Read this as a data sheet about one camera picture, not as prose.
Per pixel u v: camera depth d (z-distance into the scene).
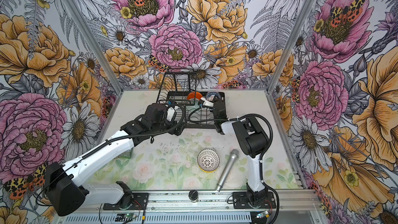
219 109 0.78
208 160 0.83
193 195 0.68
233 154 0.85
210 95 1.06
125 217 0.72
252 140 0.55
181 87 1.26
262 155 0.55
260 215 0.72
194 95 1.09
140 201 0.74
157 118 0.60
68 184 0.39
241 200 0.74
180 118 0.89
